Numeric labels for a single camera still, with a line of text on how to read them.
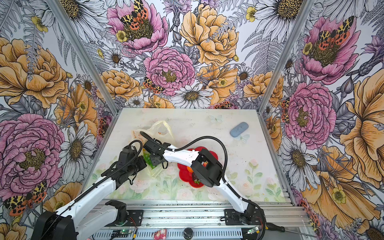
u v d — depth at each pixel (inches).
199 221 29.3
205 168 22.1
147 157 35.2
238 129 42.5
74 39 32.1
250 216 25.1
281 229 27.6
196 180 32.7
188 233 24.4
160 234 26.7
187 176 34.9
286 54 34.7
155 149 28.8
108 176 22.3
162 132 36.9
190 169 34.8
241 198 24.2
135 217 29.1
